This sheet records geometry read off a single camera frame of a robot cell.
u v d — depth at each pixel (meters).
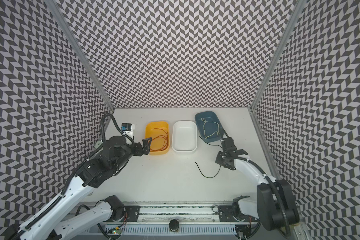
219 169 0.86
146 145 0.61
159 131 1.05
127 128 0.57
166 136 1.02
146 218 0.72
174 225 0.63
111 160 0.48
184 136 1.04
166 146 0.96
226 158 0.64
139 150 0.60
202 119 1.12
